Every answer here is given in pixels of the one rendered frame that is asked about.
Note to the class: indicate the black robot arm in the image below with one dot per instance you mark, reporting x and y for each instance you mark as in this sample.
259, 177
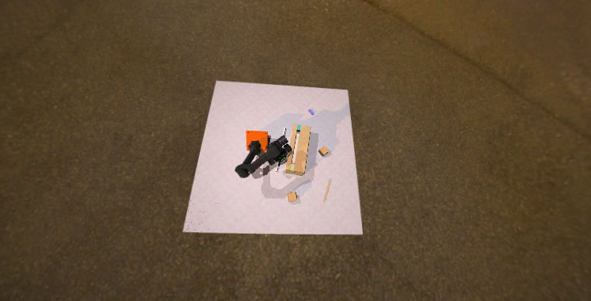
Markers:
274, 149

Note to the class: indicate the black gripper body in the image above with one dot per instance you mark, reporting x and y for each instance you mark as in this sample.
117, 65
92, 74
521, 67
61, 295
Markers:
286, 149

